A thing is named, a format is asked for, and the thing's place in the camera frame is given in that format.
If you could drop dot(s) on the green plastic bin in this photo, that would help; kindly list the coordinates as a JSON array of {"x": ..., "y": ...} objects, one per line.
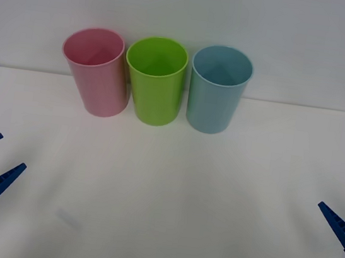
[{"x": 155, "y": 101}]

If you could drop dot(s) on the pink plastic bin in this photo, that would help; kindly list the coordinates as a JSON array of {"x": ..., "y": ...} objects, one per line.
[{"x": 101, "y": 91}]

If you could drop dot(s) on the pale blue plastic bin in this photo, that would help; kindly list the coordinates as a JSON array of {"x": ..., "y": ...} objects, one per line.
[{"x": 211, "y": 108}]

